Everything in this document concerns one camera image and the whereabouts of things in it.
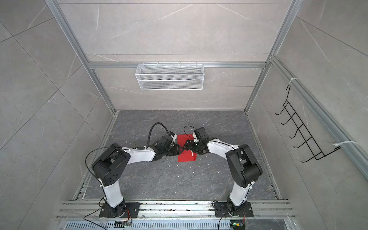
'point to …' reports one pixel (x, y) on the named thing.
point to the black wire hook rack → (317, 153)
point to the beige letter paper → (192, 153)
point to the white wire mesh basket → (170, 76)
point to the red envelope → (186, 155)
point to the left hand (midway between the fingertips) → (183, 146)
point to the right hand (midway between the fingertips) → (187, 147)
